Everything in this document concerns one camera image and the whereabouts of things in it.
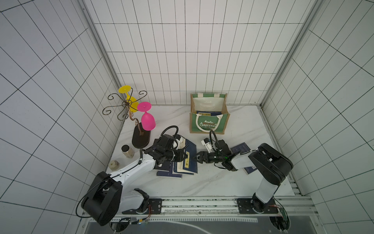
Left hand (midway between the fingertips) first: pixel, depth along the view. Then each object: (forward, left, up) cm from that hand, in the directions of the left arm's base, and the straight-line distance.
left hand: (184, 158), depth 82 cm
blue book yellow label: (+35, -16, 0) cm, 38 cm away
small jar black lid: (+4, +34, 0) cm, 35 cm away
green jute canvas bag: (+39, -16, +8) cm, 43 cm away
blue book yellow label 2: (-4, -2, -1) cm, 5 cm away
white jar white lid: (-5, +38, +3) cm, 38 cm away
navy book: (-7, +9, -5) cm, 13 cm away
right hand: (+5, -7, -4) cm, 10 cm away
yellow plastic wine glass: (+23, +29, +23) cm, 44 cm away
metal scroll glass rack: (+22, +31, -6) cm, 38 cm away
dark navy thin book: (+10, -37, -8) cm, 39 cm away
